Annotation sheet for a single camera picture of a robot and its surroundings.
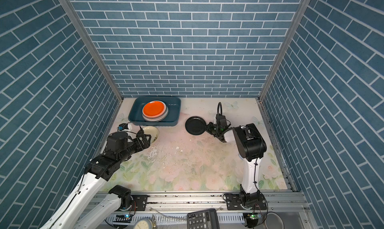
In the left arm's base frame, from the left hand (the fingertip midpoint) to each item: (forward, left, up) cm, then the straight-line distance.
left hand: (145, 138), depth 76 cm
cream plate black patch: (+16, +3, -19) cm, 24 cm away
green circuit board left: (-32, +9, -22) cm, 40 cm away
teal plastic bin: (+38, +18, -15) cm, 44 cm away
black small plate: (+19, -26, -16) cm, 36 cm away
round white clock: (-34, -2, -15) cm, 38 cm away
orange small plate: (+33, +4, -15) cm, 36 cm away
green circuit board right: (-34, -53, -20) cm, 66 cm away
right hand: (+20, -32, -17) cm, 41 cm away
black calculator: (-33, -30, -16) cm, 48 cm away
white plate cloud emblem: (+24, +2, -16) cm, 29 cm away
